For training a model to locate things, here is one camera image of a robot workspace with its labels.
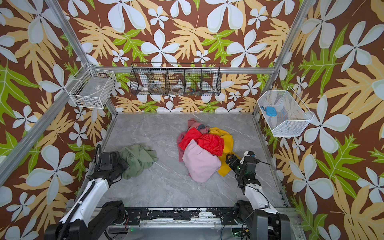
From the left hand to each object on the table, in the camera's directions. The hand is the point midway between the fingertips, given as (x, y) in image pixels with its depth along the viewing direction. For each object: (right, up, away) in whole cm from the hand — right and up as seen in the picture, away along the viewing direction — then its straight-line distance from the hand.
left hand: (125, 161), depth 86 cm
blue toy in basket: (+86, +30, 0) cm, 91 cm away
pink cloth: (+45, -1, -4) cm, 45 cm away
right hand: (+62, +2, +2) cm, 62 cm away
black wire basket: (+29, +52, +10) cm, 60 cm away
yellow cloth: (+63, +6, +8) cm, 64 cm away
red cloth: (+52, +10, +2) cm, 53 cm away
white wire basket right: (+92, +28, -3) cm, 97 cm away
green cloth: (+8, +2, +2) cm, 8 cm away
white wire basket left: (-20, +44, 0) cm, 48 cm away
